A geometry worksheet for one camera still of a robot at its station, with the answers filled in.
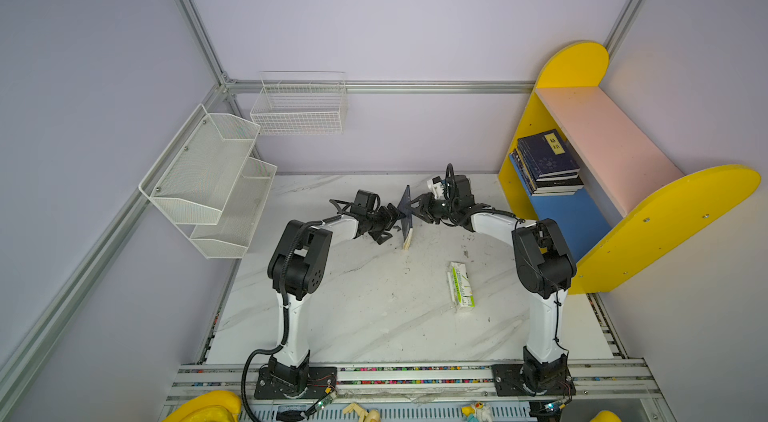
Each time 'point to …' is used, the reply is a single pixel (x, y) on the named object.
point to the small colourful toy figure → (470, 410)
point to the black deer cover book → (555, 176)
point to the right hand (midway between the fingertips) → (405, 208)
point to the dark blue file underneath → (548, 154)
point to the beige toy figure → (361, 413)
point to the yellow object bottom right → (606, 416)
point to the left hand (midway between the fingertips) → (402, 223)
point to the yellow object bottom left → (212, 406)
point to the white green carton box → (461, 286)
